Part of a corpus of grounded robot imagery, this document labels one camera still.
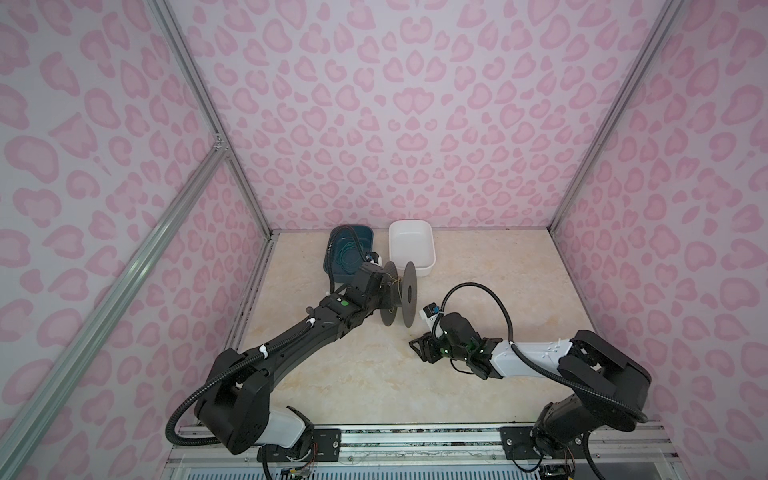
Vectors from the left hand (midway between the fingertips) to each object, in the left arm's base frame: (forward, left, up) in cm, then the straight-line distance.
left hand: (390, 284), depth 84 cm
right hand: (-11, -8, -12) cm, 18 cm away
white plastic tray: (+28, -8, -12) cm, 31 cm away
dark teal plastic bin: (+34, +19, -16) cm, 42 cm away
